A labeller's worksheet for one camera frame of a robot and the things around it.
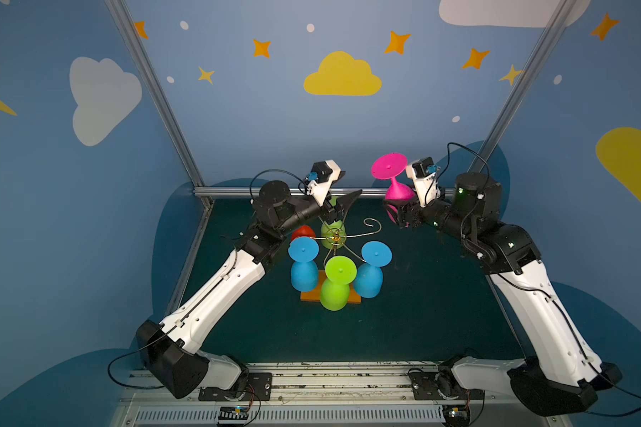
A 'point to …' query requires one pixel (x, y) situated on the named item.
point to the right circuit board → (456, 415)
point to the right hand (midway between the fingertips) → (400, 191)
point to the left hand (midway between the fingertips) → (348, 176)
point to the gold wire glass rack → (336, 238)
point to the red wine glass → (304, 230)
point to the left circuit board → (234, 413)
